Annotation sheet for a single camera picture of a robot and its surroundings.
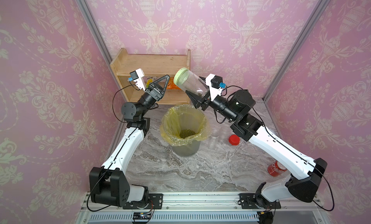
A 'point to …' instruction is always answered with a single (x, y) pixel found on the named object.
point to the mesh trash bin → (187, 150)
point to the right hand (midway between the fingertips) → (196, 83)
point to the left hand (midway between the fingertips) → (171, 80)
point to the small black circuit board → (141, 216)
